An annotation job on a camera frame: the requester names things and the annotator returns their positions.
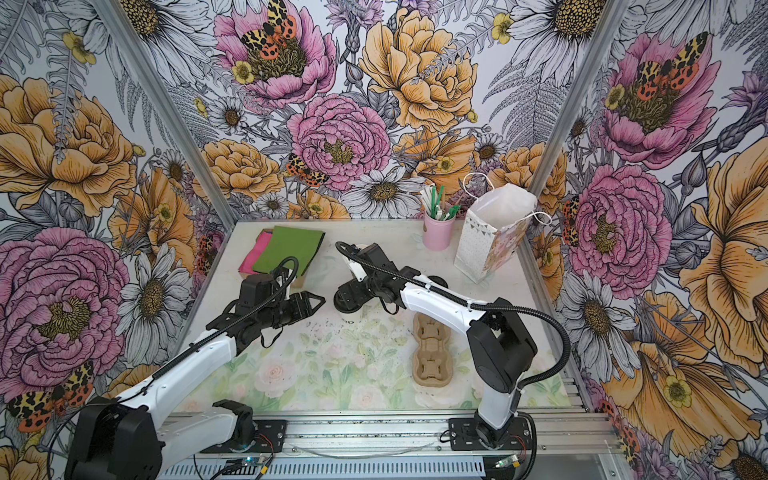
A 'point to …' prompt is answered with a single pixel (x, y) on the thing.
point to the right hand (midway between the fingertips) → (357, 293)
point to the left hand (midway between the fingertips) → (317, 311)
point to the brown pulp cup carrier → (432, 365)
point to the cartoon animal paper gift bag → (494, 229)
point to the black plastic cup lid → (350, 296)
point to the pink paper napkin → (258, 250)
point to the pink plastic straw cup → (437, 234)
